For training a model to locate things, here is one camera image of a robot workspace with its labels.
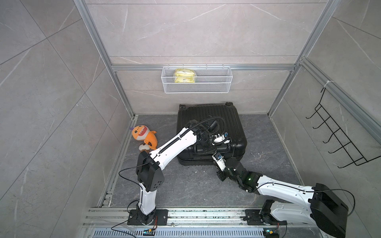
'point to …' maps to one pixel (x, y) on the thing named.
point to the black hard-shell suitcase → (229, 121)
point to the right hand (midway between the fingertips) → (215, 164)
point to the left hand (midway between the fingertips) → (214, 145)
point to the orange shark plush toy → (142, 133)
